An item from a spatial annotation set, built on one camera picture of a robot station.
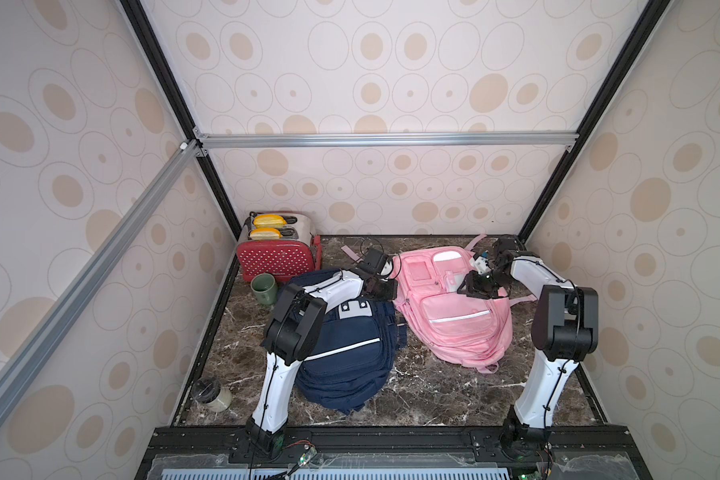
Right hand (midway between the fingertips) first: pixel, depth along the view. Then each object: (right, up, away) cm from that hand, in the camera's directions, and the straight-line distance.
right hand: (461, 292), depth 97 cm
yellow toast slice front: (-63, +19, -3) cm, 66 cm away
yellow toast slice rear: (-63, +23, 0) cm, 67 cm away
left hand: (-19, 0, -2) cm, 19 cm away
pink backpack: (+1, -11, -8) cm, 14 cm away
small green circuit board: (-46, -38, -26) cm, 65 cm away
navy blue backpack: (-33, -15, -10) cm, 38 cm away
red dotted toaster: (-53, +13, -3) cm, 55 cm away
